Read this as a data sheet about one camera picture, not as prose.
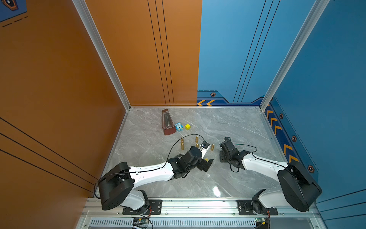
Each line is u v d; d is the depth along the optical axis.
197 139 0.96
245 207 0.72
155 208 0.74
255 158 0.58
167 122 0.97
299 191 0.43
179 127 1.05
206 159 0.70
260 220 0.72
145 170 0.48
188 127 1.05
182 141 0.97
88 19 0.73
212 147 0.92
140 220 0.72
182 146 0.92
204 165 0.70
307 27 0.76
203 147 0.68
